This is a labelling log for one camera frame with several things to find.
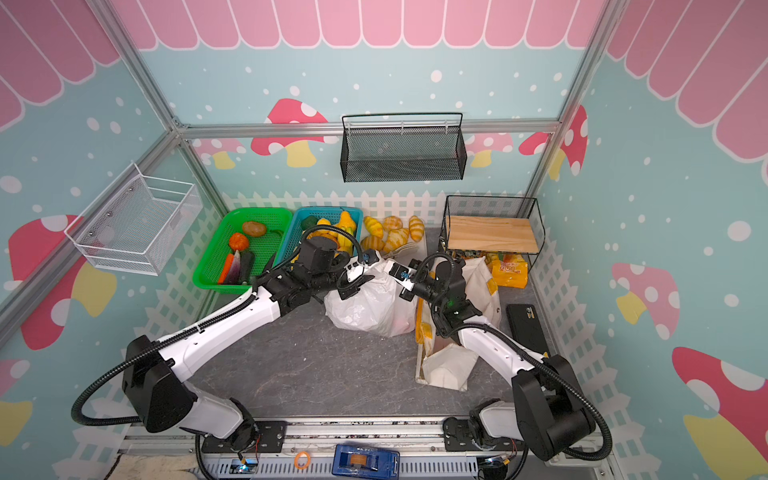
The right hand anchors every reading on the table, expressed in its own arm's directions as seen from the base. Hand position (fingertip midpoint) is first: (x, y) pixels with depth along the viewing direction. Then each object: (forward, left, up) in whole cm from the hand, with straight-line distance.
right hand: (388, 262), depth 77 cm
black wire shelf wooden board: (+26, -36, -12) cm, 46 cm away
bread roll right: (+34, -10, -22) cm, 42 cm away
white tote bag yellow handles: (-20, -15, -17) cm, 30 cm away
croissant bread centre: (+29, -2, -22) cm, 36 cm away
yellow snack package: (+11, -40, -19) cm, 46 cm away
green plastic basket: (+20, +50, -23) cm, 58 cm away
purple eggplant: (+13, +54, -22) cm, 60 cm away
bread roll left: (+35, +7, -22) cm, 42 cm away
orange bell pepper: (+25, +56, -20) cm, 64 cm away
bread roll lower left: (+26, +7, -21) cm, 34 cm away
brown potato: (+34, +53, -21) cm, 66 cm away
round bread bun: (+36, -1, -21) cm, 41 cm away
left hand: (-2, +6, -2) cm, 6 cm away
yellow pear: (+33, +16, -18) cm, 41 cm away
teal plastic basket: (+27, +35, -17) cm, 47 cm away
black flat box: (-6, -43, -26) cm, 51 cm away
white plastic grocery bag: (-9, +2, -7) cm, 12 cm away
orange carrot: (+17, +58, -22) cm, 64 cm away
